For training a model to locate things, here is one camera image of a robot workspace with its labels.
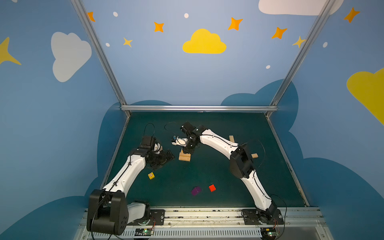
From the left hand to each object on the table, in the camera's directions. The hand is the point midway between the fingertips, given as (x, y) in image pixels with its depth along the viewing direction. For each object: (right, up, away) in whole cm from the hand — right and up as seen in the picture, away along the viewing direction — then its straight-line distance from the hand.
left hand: (171, 160), depth 84 cm
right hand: (+8, +6, +10) cm, 14 cm away
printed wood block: (+6, 0, +12) cm, 13 cm away
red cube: (+24, -16, 0) cm, 29 cm away
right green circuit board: (+50, -33, -12) cm, 61 cm away
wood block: (+8, -2, +11) cm, 14 cm away
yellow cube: (-12, -10, +3) cm, 16 cm away
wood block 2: (+40, +11, +21) cm, 47 cm away
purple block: (+14, -16, -2) cm, 22 cm away
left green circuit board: (-11, -32, -13) cm, 36 cm away
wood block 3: (+54, 0, +15) cm, 56 cm away
